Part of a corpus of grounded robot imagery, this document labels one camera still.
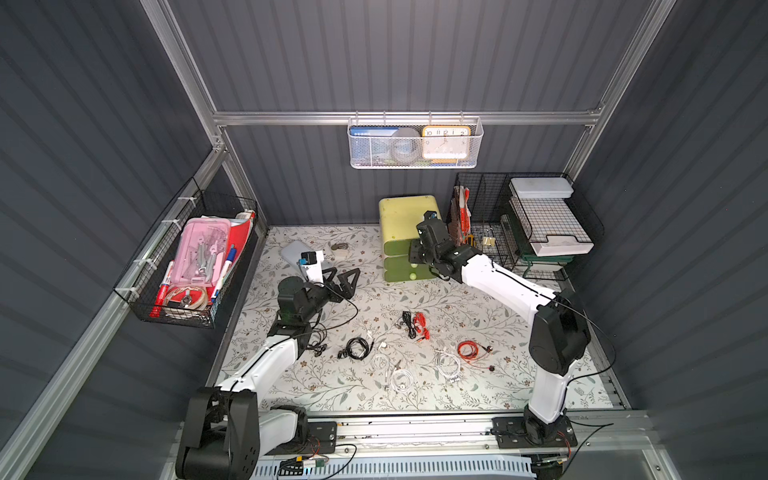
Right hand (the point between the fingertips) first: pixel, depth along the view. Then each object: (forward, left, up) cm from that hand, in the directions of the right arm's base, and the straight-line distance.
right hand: (422, 242), depth 89 cm
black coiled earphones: (-25, +20, -20) cm, 38 cm away
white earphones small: (-24, +12, -19) cm, 33 cm away
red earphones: (-26, -16, -19) cm, 36 cm away
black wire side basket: (-26, +61, +15) cm, 68 cm away
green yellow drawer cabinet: (+8, +7, +3) cm, 11 cm away
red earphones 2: (-17, 0, -20) cm, 26 cm away
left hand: (-12, +21, +2) cm, 24 cm away
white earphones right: (-33, -9, -19) cm, 39 cm away
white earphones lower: (-34, +6, -20) cm, 40 cm away
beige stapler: (+15, +29, -19) cm, 38 cm away
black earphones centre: (-16, +4, -19) cm, 25 cm away
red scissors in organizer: (+24, -18, -10) cm, 32 cm away
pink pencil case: (-14, +56, +12) cm, 59 cm away
